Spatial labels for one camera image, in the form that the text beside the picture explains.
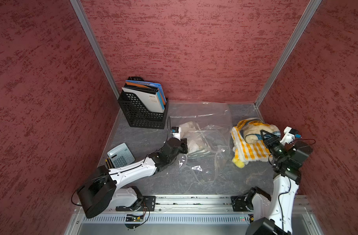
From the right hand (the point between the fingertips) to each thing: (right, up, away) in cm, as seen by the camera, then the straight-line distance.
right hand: (258, 132), depth 73 cm
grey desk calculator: (-77, -17, +16) cm, 81 cm away
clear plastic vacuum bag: (-23, +1, +17) cm, 28 cm away
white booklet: (-59, +19, +18) cm, 64 cm away
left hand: (-37, -6, +9) cm, 38 cm away
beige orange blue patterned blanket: (-3, +1, +1) cm, 3 cm away
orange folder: (-73, +30, +20) cm, 81 cm away
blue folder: (-53, +23, +27) cm, 64 cm away
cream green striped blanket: (-29, -10, +18) cm, 35 cm away
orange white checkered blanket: (-2, -12, +10) cm, 16 cm away
